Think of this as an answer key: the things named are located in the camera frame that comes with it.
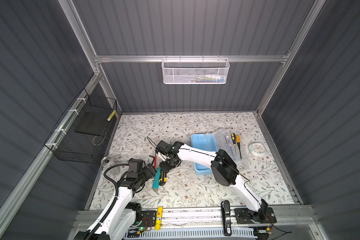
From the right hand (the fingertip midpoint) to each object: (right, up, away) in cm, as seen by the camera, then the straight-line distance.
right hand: (166, 169), depth 91 cm
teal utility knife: (-5, -4, -5) cm, 8 cm away
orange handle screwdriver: (+44, +17, -2) cm, 47 cm away
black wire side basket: (-41, +22, -19) cm, 50 cm away
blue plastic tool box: (+38, +18, -1) cm, 42 cm away
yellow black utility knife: (-1, -4, -6) cm, 7 cm away
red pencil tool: (-7, +4, +3) cm, 9 cm away
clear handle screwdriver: (+38, +16, -2) cm, 41 cm away
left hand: (-10, 0, -5) cm, 11 cm away
